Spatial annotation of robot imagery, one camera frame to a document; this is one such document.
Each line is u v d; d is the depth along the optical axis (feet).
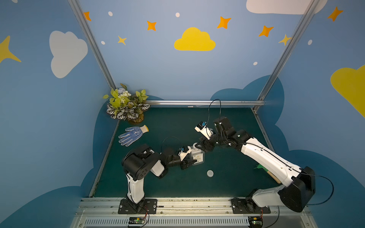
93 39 2.64
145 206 2.40
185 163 2.57
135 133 3.42
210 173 2.83
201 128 2.18
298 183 1.30
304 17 2.41
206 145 2.17
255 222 2.40
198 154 2.67
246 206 2.15
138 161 1.68
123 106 2.95
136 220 2.35
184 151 2.53
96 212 2.42
